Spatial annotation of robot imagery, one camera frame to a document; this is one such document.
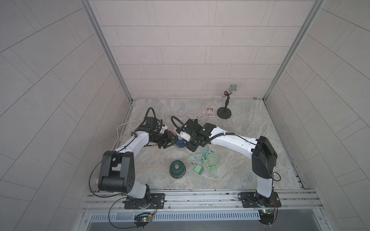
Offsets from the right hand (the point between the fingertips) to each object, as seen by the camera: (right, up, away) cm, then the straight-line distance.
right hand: (188, 144), depth 83 cm
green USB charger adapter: (+6, -13, -4) cm, 15 cm away
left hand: (-6, +3, +1) cm, 7 cm away
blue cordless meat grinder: (-5, +2, -1) cm, 5 cm away
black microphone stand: (+27, +18, +24) cm, 40 cm away
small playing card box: (+16, +19, +22) cm, 33 cm away
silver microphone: (+27, +34, +2) cm, 43 cm away
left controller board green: (-20, -29, -19) cm, 40 cm away
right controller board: (+38, -31, -15) cm, 52 cm away
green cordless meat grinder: (-5, -10, -11) cm, 16 cm away
